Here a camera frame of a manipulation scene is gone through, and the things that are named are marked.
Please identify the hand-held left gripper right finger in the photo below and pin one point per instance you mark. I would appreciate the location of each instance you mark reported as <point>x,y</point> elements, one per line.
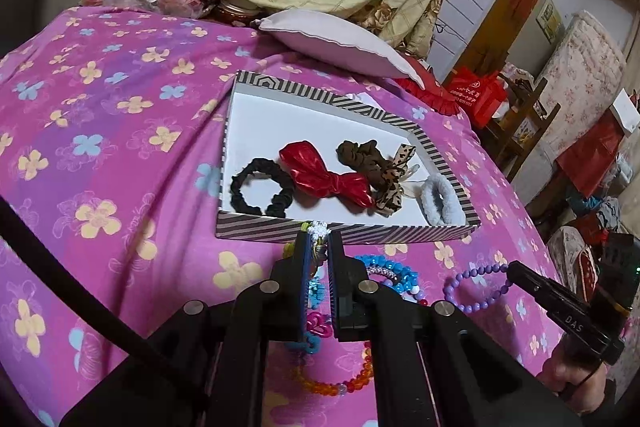
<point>337,297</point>

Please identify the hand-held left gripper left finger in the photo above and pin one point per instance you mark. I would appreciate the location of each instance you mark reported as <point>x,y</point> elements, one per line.
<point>302,287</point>

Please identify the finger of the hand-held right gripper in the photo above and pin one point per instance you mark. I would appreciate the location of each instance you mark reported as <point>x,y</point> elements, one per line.
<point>565,314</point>

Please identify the black scrunchie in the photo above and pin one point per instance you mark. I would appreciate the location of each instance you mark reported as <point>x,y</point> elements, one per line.
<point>237,192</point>

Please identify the red satin hair bow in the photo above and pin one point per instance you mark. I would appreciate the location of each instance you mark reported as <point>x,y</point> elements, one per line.
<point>310,167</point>

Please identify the brown scrunchie with leopard bow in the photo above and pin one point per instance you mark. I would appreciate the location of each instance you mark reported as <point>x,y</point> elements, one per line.
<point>360,157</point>

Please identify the pale blue fluffy scrunchie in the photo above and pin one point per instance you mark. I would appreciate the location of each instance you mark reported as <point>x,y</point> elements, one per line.
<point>447,207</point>

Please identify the striped cardboard box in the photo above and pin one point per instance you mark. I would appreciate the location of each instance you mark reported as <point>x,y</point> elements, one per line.
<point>310,117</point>

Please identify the person's right hand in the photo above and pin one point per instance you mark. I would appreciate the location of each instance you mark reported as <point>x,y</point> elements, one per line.
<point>562,369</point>

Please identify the red paper bag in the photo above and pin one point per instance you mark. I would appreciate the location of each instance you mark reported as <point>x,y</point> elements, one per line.
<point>590,157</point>

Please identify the white box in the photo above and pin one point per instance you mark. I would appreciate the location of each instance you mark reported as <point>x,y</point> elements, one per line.
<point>627,109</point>

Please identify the wooden chair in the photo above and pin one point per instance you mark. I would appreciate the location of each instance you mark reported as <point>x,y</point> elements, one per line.
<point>542,117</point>

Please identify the red frilled cloth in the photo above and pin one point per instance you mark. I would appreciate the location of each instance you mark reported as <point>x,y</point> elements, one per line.
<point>440,97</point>

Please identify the floral mattress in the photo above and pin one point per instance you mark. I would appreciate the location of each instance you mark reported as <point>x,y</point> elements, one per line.
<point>585,57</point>

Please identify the red shopping bag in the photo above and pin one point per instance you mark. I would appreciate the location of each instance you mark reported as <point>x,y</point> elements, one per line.
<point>480,99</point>

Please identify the pale pink pillow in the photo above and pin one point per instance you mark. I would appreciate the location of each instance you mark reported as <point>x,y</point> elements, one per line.
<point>330,37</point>

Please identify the pink flower print blanket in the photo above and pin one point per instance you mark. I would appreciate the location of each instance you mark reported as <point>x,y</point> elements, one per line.
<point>125,107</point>

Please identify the wall poster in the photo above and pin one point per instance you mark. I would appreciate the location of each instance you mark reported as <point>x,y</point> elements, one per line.
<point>549,19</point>

